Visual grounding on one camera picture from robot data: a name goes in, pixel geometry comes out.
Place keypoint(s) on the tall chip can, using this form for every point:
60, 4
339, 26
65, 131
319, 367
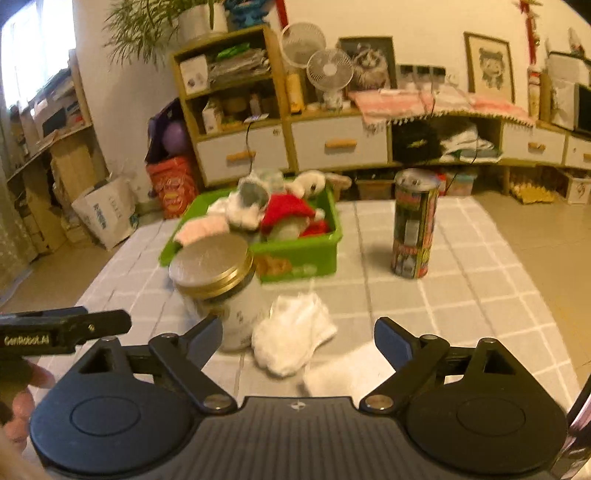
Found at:
416, 194

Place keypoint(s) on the white cloth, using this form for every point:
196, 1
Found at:
284, 342

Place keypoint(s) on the white paper bag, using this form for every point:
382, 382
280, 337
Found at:
108, 210

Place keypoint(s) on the gold lid jar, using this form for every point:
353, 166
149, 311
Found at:
216, 275

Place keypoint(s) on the blue stitch plush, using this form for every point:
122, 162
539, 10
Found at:
247, 13

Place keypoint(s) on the green plastic bin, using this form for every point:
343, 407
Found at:
302, 258

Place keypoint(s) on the small white fan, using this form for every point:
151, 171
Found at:
330, 71

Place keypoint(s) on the pink table runner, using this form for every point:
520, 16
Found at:
403, 106

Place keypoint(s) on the pink plush toy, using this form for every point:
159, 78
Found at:
201, 227

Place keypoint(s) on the white rabbit plush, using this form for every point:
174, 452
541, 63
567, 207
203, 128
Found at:
262, 202

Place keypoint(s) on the framed cat picture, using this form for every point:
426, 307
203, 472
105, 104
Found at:
374, 64

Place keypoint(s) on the microwave oven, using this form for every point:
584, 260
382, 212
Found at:
570, 80

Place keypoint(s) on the wooden shelf cabinet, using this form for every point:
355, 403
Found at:
244, 121

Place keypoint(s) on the potted green plant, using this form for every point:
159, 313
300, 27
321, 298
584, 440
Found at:
142, 30

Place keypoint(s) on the large white fan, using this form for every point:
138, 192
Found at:
299, 41

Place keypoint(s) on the santa plush toy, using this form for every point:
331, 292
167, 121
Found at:
288, 218

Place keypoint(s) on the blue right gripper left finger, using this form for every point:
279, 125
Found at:
203, 340

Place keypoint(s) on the white foam block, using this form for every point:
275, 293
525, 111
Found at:
354, 374

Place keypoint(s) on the person left hand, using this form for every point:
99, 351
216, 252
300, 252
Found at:
16, 429

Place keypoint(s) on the orange snack bucket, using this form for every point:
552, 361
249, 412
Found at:
174, 185

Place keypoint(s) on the purple ball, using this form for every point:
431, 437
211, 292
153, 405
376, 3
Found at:
175, 138

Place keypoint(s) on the low wooden tv cabinet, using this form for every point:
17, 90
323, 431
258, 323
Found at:
519, 146

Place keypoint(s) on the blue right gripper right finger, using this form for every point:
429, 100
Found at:
394, 342

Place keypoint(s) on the framed girl picture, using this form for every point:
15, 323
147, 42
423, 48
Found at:
490, 66

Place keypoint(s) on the black box on shelf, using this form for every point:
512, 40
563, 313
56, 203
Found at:
415, 142

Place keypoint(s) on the grey checked tablecloth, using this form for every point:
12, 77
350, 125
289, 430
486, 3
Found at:
475, 287

